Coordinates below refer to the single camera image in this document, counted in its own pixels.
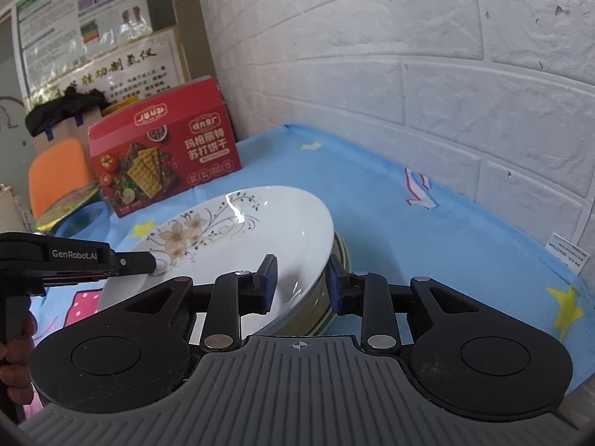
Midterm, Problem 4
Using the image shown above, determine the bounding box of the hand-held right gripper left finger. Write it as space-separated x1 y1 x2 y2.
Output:
123 255 280 352

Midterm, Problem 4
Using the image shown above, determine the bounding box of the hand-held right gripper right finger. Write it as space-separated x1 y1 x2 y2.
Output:
325 255 485 354

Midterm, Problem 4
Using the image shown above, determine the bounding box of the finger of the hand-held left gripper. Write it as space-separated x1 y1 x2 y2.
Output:
112 251 157 278

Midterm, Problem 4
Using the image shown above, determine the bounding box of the white gold-rimmed plate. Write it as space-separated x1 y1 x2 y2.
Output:
274 235 350 336

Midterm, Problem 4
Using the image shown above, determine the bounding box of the blue plastic bowl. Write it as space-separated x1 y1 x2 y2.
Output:
53 202 115 243

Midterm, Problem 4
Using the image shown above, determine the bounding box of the white floral plate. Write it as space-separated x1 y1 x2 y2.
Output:
97 186 335 335

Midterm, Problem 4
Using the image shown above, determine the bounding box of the person's left hand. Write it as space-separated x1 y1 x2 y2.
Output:
0 311 37 406

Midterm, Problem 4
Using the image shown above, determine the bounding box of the green instant noodle bowl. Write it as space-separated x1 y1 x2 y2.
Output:
36 181 103 233

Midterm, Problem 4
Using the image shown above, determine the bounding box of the orange chair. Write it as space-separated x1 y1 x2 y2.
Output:
28 138 98 224

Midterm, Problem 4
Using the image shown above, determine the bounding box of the red cracker box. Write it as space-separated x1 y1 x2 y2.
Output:
87 77 243 217

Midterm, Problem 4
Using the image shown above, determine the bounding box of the blue cartoon tablecloth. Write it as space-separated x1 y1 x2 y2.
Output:
19 125 591 423

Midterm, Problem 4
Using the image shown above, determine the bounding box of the black cloth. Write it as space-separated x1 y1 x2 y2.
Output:
24 90 112 138

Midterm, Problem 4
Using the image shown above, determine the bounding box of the rabbit drawing glass door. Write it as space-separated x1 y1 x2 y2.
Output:
0 14 29 187

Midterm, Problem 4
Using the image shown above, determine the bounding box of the white label tag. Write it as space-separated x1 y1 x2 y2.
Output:
541 232 590 271

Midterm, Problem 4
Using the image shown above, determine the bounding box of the calligraphy wall poster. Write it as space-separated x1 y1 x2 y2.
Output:
23 28 189 109

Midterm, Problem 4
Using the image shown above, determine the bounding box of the green-bordered wall poster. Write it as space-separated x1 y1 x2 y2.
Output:
16 0 181 71

